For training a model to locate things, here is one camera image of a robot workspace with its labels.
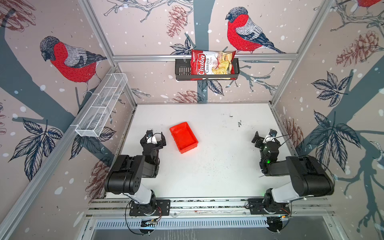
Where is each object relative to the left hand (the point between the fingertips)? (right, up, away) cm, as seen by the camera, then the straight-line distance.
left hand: (153, 133), depth 88 cm
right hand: (+68, -1, +1) cm, 68 cm away
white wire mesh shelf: (-25, +8, -17) cm, 31 cm away
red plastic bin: (+18, -4, +10) cm, 21 cm away
